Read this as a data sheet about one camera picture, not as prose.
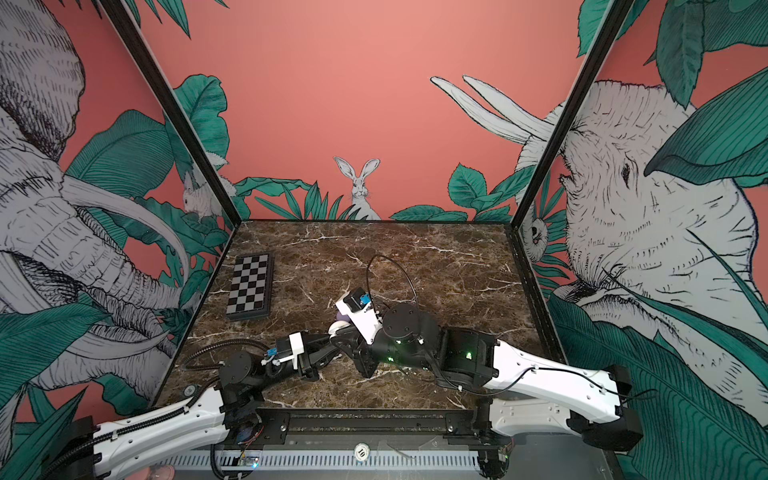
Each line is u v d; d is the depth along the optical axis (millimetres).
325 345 634
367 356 489
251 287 969
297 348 526
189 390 799
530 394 427
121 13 698
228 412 561
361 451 704
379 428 753
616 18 700
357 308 469
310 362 576
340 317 924
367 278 1041
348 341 494
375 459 703
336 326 601
